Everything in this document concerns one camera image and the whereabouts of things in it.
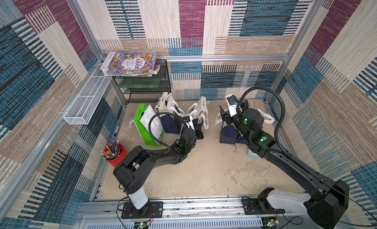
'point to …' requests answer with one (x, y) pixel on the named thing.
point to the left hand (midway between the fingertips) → (201, 124)
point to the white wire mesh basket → (82, 106)
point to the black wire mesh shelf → (155, 88)
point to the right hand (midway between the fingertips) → (230, 104)
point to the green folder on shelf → (139, 83)
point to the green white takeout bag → (142, 116)
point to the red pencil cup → (114, 153)
